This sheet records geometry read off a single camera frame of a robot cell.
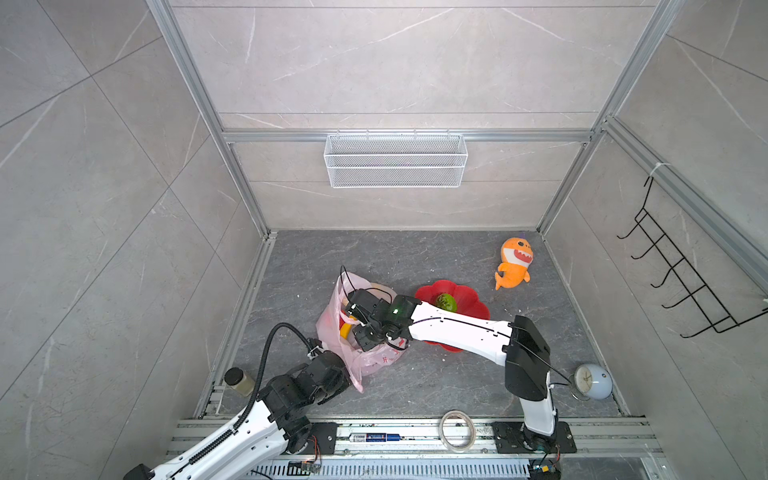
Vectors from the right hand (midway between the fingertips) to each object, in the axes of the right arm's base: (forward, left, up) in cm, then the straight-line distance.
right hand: (362, 334), depth 81 cm
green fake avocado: (+13, -26, -5) cm, 29 cm away
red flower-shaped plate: (+15, -33, -10) cm, 38 cm away
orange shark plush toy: (+29, -52, -3) cm, 60 cm away
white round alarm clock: (-13, -60, -4) cm, 61 cm away
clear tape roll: (-23, -20, -9) cm, 32 cm away
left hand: (-8, +3, -5) cm, 9 cm away
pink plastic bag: (-6, +3, +1) cm, 7 cm away
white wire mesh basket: (+54, -11, +20) cm, 59 cm away
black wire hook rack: (-7, -76, +20) cm, 79 cm away
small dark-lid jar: (-12, +30, 0) cm, 33 cm away
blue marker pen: (-23, -3, -9) cm, 25 cm away
